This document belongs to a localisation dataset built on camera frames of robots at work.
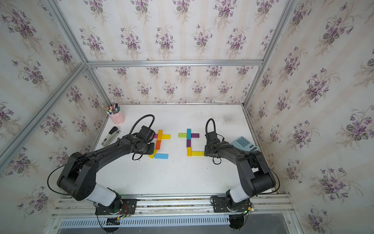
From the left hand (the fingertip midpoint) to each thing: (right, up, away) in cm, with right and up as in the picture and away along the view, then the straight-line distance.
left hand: (152, 150), depth 89 cm
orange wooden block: (+2, +3, +6) cm, 7 cm away
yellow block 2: (-1, -4, +1) cm, 4 cm away
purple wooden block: (+23, +3, +8) cm, 24 cm away
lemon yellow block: (+29, -2, +3) cm, 29 cm away
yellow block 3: (+23, -1, +4) cm, 24 cm away
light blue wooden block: (+5, -4, +4) cm, 7 cm away
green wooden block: (+18, +8, +12) cm, 23 cm away
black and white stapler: (-29, +10, +10) cm, 33 cm away
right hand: (+39, -2, +4) cm, 39 cm away
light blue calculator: (+60, +3, +6) cm, 60 cm away
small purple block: (+27, +8, +10) cm, 30 cm away
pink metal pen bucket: (-27, +21, +13) cm, 37 cm away
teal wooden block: (+23, +9, +12) cm, 27 cm away
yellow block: (+6, +7, +15) cm, 18 cm away
